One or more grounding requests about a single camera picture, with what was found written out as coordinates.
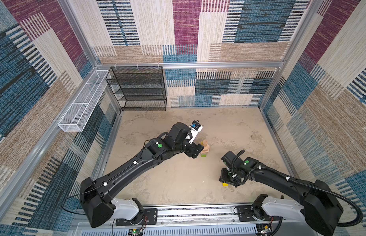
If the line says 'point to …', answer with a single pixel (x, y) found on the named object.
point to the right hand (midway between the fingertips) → (224, 183)
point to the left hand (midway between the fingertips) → (198, 141)
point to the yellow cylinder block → (225, 184)
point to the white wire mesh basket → (76, 118)
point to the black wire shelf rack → (138, 88)
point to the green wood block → (203, 155)
